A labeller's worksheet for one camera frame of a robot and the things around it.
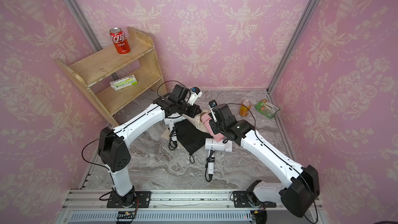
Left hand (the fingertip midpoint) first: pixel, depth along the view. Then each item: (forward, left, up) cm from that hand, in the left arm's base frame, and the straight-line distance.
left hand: (201, 111), depth 83 cm
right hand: (-5, -8, +1) cm, 10 cm away
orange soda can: (+11, -28, -11) cm, 32 cm away
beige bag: (-3, +22, -20) cm, 30 cm away
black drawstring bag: (-7, +6, -18) cm, 20 cm away
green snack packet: (+16, -46, -17) cm, 52 cm away
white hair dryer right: (-12, -6, -14) cm, 20 cm away
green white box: (+18, +46, +4) cm, 50 cm away
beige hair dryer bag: (-5, +3, -2) cm, 6 cm away
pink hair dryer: (-4, -2, -1) cm, 4 cm away
